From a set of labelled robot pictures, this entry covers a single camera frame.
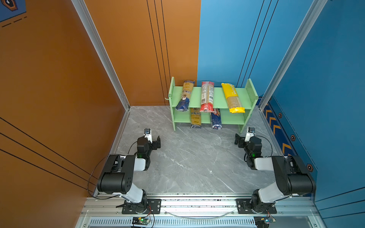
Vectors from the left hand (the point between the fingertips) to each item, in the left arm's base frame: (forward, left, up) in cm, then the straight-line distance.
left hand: (151, 135), depth 94 cm
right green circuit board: (-46, -63, -8) cm, 78 cm away
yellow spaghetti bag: (+16, -50, +23) cm, 58 cm away
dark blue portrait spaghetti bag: (+8, -29, +9) cm, 32 cm away
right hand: (+1, -61, +1) cm, 61 cm away
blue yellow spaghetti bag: (+5, -22, +24) cm, 33 cm away
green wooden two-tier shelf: (+17, -62, +20) cm, 68 cm away
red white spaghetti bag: (+12, -35, +24) cm, 44 cm away
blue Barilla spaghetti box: (+4, -42, +10) cm, 44 cm away
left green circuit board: (-46, -1, -9) cm, 47 cm away
